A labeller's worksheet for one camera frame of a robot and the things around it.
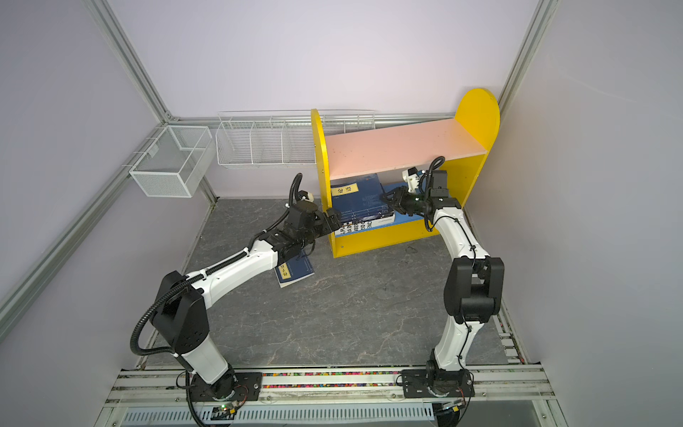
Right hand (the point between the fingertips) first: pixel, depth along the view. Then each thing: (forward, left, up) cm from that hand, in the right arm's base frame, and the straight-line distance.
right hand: (383, 200), depth 87 cm
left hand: (-7, +16, -2) cm, 18 cm away
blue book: (+1, +8, 0) cm, 8 cm away
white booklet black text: (-6, +12, -7) cm, 15 cm away
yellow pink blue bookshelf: (+9, -2, -1) cm, 9 cm away
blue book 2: (-5, +6, -2) cm, 8 cm away
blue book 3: (-13, +32, -23) cm, 41 cm away
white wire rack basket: (+26, +47, +7) cm, 54 cm away
